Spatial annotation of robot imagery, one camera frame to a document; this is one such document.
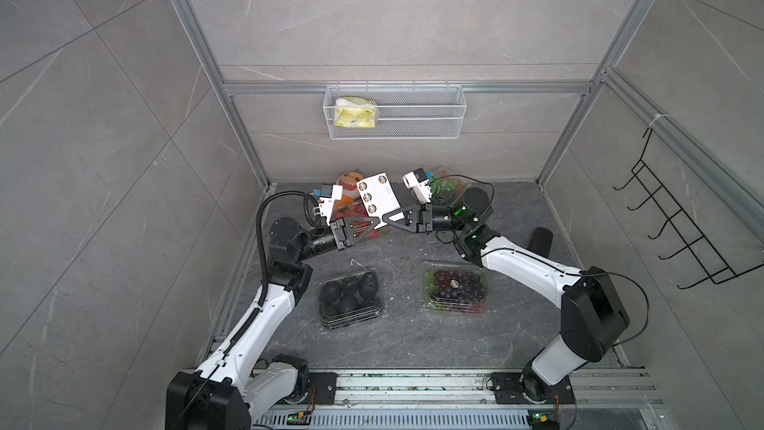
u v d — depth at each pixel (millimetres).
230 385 396
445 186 1076
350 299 833
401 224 630
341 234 580
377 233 1011
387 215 635
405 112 1007
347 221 611
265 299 510
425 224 603
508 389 725
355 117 856
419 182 638
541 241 1034
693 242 627
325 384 732
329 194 611
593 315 443
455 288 834
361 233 624
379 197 656
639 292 475
